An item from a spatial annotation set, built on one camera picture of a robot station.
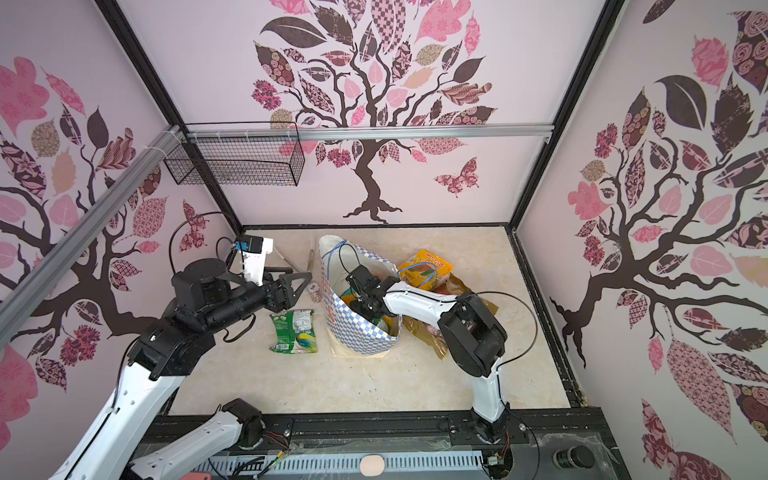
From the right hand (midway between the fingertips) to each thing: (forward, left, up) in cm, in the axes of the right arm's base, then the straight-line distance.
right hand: (358, 310), depth 90 cm
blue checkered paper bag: (-12, 0, +11) cm, 16 cm away
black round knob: (-38, -50, +4) cm, 63 cm away
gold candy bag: (-8, -22, 0) cm, 24 cm away
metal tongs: (+26, +20, -4) cm, 33 cm away
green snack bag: (-6, +19, -1) cm, 20 cm away
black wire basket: (+42, +39, +29) cm, 64 cm away
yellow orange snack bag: (+14, -22, +2) cm, 26 cm away
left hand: (-8, +9, +30) cm, 32 cm away
